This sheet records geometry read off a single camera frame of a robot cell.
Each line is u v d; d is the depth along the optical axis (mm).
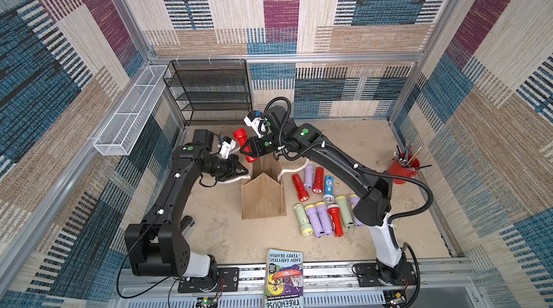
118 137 700
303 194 899
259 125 676
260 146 669
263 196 837
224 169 688
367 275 729
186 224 811
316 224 827
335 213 852
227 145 744
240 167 748
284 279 715
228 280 737
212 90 1083
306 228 812
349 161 525
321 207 858
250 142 687
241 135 743
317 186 919
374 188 497
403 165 852
